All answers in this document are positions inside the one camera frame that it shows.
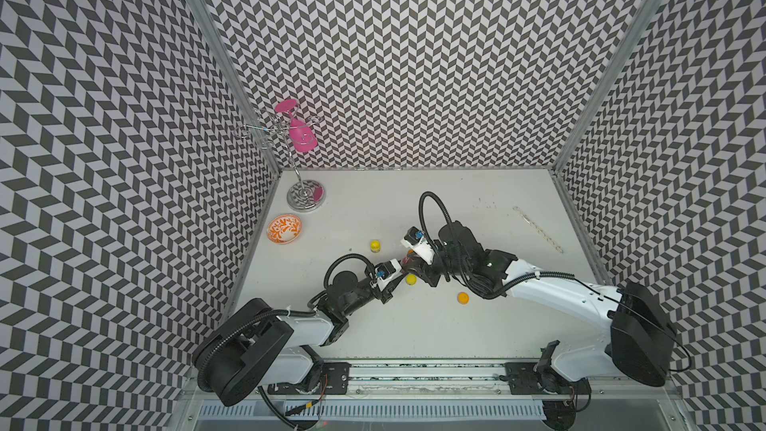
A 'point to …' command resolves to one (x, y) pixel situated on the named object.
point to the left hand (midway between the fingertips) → (404, 266)
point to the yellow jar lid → (411, 279)
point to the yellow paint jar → (375, 246)
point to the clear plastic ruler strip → (539, 228)
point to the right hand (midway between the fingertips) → (409, 265)
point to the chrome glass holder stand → (302, 196)
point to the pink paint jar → (404, 261)
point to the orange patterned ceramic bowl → (283, 228)
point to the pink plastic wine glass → (301, 135)
